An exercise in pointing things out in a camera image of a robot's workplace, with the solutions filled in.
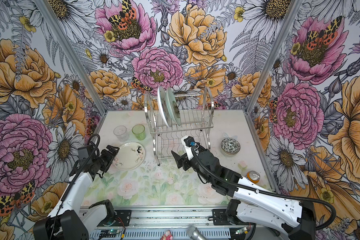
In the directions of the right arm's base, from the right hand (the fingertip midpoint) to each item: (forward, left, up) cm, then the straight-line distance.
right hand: (180, 151), depth 69 cm
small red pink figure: (-29, +7, -23) cm, 38 cm away
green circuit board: (-27, +35, -27) cm, 52 cm away
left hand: (+7, +36, -16) cm, 40 cm away
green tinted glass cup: (+27, +28, -18) cm, 43 cm away
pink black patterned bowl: (+16, -31, -23) cm, 42 cm away
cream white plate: (+13, +32, -25) cm, 43 cm away
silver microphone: (-28, -5, -22) cm, 36 cm away
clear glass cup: (+27, +40, -20) cm, 52 cm away
